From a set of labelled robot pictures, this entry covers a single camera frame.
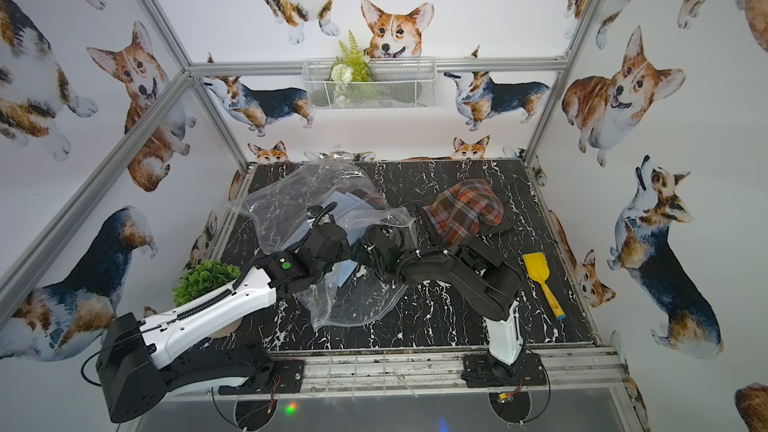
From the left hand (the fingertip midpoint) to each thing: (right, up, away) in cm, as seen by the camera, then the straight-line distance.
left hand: (350, 234), depth 80 cm
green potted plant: (-34, -9, -7) cm, 36 cm away
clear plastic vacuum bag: (-31, +3, +27) cm, 41 cm away
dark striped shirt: (+50, +1, +21) cm, 54 cm away
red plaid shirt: (+31, +5, +16) cm, 35 cm away
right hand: (-1, -7, +11) cm, 13 cm away
